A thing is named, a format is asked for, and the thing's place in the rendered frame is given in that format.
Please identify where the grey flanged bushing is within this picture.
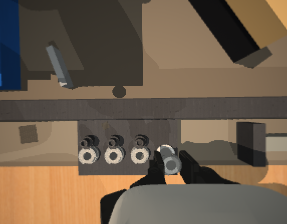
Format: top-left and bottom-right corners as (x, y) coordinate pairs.
(160, 148), (182, 176)

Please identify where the dark grey plate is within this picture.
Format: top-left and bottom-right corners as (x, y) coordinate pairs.
(77, 119), (178, 176)

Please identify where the blue drill press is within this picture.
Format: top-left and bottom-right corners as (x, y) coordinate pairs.
(0, 0), (21, 90)

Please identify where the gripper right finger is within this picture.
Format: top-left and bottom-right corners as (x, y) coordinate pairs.
(179, 150), (240, 184)

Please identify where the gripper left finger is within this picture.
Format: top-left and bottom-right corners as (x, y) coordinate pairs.
(100, 150), (167, 224)

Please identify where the tan wooden bar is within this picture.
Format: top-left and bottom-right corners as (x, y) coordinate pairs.
(188, 0), (287, 63)

